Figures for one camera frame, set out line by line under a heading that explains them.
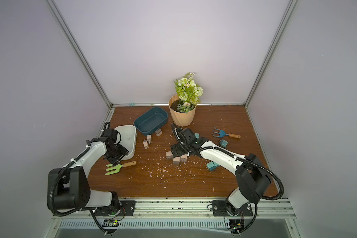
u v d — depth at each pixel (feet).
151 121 3.66
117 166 2.84
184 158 2.88
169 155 2.95
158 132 3.29
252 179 1.39
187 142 2.11
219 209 2.39
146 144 3.10
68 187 1.53
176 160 2.87
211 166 2.80
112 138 2.41
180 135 2.18
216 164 2.80
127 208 2.40
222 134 3.38
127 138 3.28
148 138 3.18
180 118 3.19
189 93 2.95
